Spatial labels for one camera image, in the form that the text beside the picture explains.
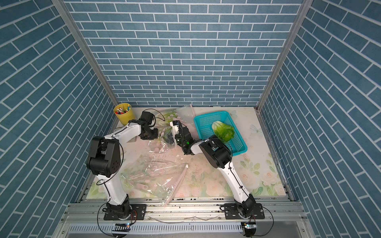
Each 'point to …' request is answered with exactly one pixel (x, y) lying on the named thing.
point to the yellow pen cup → (124, 113)
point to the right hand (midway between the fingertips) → (163, 135)
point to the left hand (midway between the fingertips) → (158, 136)
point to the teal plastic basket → (204, 124)
